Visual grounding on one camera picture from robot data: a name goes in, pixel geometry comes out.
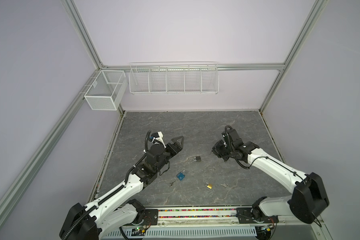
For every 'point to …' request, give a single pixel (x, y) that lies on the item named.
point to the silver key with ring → (226, 185)
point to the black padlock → (197, 158)
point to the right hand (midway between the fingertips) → (210, 150)
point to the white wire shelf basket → (174, 78)
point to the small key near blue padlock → (170, 183)
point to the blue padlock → (181, 175)
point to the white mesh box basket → (107, 91)
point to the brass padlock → (209, 185)
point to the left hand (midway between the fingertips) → (181, 143)
